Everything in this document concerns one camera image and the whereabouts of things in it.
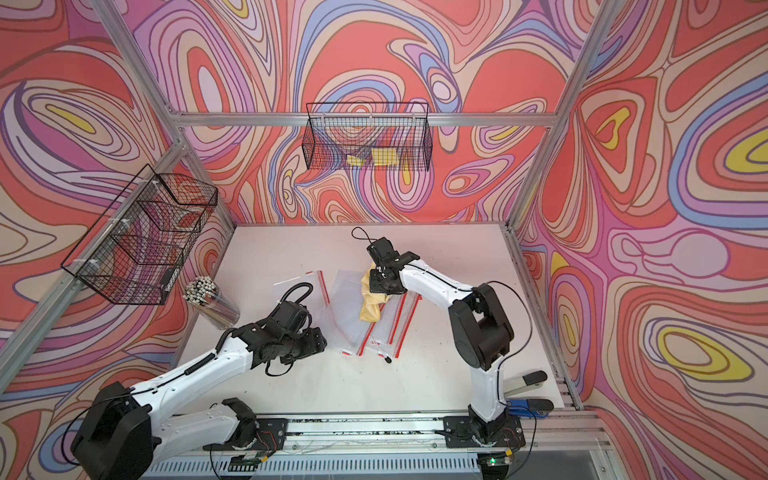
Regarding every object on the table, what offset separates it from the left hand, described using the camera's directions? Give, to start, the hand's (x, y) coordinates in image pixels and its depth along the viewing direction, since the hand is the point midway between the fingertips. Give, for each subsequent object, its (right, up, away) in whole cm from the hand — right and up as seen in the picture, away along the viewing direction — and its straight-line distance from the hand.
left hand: (322, 347), depth 83 cm
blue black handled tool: (+56, -13, -8) cm, 58 cm away
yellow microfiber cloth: (+13, +11, +8) cm, 19 cm away
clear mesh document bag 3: (+23, +5, +10) cm, 26 cm away
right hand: (+16, +15, +9) cm, 24 cm away
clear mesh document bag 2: (+16, +1, +8) cm, 18 cm away
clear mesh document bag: (+8, +2, +8) cm, 11 cm away
